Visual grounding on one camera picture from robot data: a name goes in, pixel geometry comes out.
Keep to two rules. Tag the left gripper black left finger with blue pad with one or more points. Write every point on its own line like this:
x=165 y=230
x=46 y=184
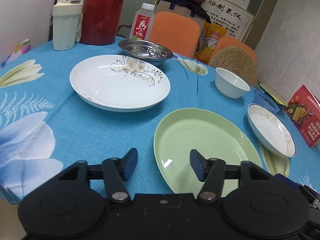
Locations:
x=113 y=171

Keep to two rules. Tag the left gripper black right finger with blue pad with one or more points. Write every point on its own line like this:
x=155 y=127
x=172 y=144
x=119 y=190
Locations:
x=213 y=172

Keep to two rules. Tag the white plate blue rim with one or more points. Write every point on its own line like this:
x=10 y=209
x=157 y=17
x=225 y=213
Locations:
x=270 y=131

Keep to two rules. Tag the white floral ceramic plate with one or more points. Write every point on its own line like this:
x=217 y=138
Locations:
x=119 y=83

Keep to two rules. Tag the small white ceramic bowl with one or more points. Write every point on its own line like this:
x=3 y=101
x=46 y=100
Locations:
x=229 y=84

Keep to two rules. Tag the light green oval plate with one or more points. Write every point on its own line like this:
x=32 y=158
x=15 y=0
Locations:
x=209 y=133

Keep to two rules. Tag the blue plastic bowl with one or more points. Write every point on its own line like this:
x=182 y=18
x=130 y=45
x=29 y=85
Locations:
x=265 y=101

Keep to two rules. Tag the green instant noodle bowl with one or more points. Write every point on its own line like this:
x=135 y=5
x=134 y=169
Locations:
x=273 y=94

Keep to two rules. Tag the red cracker box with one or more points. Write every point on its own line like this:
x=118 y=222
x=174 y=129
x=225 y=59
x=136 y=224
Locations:
x=303 y=110

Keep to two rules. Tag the woven straw cushion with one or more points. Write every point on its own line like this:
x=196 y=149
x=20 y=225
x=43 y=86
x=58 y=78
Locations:
x=238 y=61

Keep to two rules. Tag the stainless steel bowl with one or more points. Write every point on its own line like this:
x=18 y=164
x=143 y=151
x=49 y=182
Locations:
x=146 y=51

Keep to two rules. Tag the orange chair right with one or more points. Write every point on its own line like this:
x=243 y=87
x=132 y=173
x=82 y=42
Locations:
x=227 y=41

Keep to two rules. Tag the orange chair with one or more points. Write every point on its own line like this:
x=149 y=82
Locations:
x=177 y=33
x=227 y=41

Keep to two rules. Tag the yellow snack bag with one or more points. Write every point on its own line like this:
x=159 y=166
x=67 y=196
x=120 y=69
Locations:
x=210 y=35

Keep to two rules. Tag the orange chair left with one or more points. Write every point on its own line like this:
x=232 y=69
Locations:
x=177 y=33

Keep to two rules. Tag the juice bottle red label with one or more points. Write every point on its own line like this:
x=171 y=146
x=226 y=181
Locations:
x=142 y=23

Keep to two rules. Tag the white poster with text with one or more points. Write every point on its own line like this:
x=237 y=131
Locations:
x=234 y=19

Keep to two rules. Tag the white plastic tumbler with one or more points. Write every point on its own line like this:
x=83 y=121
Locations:
x=65 y=15

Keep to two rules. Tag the black cloth on bag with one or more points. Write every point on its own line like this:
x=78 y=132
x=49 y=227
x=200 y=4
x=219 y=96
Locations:
x=193 y=6

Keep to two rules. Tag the red thermos jug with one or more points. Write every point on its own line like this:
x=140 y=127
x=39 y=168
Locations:
x=100 y=19

